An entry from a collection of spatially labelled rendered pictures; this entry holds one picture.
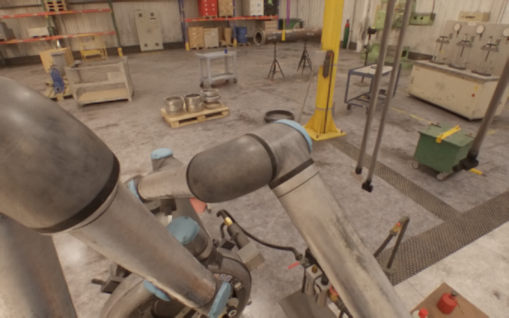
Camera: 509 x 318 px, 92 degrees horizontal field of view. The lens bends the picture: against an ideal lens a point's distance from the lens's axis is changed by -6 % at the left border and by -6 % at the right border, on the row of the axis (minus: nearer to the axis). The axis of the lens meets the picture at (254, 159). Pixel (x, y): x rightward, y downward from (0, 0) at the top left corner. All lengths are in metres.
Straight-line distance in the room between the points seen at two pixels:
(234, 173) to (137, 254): 0.21
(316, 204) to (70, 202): 0.42
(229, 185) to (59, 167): 0.30
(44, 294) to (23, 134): 0.28
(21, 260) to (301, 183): 0.46
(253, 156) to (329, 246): 0.24
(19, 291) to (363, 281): 0.57
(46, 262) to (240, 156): 0.34
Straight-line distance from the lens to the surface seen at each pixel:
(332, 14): 4.21
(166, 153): 1.12
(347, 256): 0.58
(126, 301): 1.27
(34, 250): 0.47
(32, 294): 0.50
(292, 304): 2.19
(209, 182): 0.50
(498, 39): 6.90
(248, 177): 0.49
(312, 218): 0.55
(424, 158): 3.96
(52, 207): 0.30
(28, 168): 0.29
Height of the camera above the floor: 1.90
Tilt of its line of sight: 30 degrees down
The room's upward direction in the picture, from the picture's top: 1 degrees counter-clockwise
